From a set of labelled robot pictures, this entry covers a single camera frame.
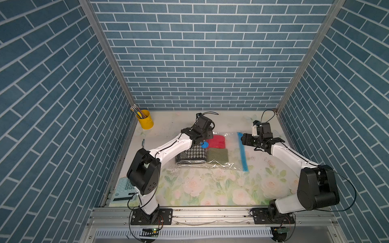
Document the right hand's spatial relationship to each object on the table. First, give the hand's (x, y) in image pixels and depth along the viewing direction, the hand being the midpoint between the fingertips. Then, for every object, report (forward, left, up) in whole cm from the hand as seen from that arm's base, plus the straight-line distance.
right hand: (247, 138), depth 92 cm
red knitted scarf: (+1, +18, -7) cm, 19 cm away
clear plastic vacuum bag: (-9, +5, -12) cm, 16 cm away
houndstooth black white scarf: (-9, +31, -8) cm, 33 cm away
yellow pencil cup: (+10, +68, -5) cm, 69 cm away
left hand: (-1, +21, +5) cm, 22 cm away
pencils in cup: (+14, +73, +4) cm, 74 cm away
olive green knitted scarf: (-9, +16, -6) cm, 20 cm away
